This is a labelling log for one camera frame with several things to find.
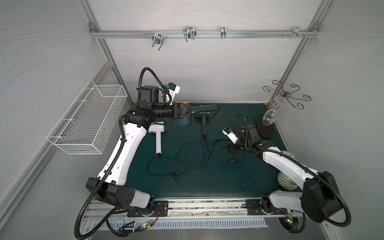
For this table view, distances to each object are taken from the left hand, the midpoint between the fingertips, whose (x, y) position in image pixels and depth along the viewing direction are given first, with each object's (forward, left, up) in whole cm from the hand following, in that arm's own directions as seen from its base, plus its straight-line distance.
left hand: (188, 109), depth 66 cm
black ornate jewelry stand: (+11, -45, -21) cm, 51 cm away
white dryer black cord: (-16, +8, -37) cm, 42 cm away
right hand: (0, -22, -26) cm, 34 cm away
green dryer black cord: (-3, -21, -10) cm, 23 cm away
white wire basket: (-4, +47, -7) cm, 48 cm away
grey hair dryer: (+26, -9, -34) cm, 43 cm away
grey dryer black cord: (+6, -16, -37) cm, 41 cm away
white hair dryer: (+13, +23, -33) cm, 43 cm away
